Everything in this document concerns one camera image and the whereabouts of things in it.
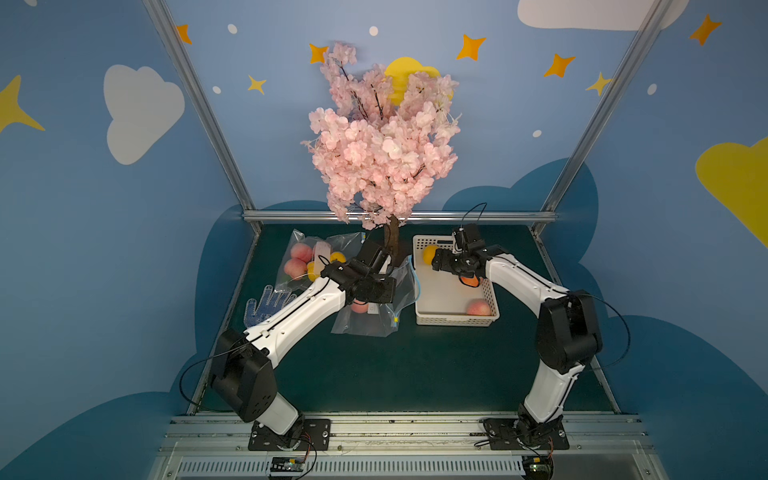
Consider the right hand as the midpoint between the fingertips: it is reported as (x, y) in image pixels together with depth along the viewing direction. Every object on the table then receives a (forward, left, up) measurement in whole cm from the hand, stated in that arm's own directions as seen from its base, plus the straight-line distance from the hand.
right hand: (447, 260), depth 95 cm
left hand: (-15, +17, +5) cm, 24 cm away
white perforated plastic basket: (-7, 0, -13) cm, 15 cm away
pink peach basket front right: (-13, -10, -7) cm, 18 cm away
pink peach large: (+5, +50, -5) cm, 51 cm away
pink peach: (-15, +27, -6) cm, 32 cm away
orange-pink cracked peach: (-14, -5, +9) cm, 18 cm away
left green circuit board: (-56, +41, -13) cm, 70 cm away
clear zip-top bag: (-21, +20, -3) cm, 29 cm away
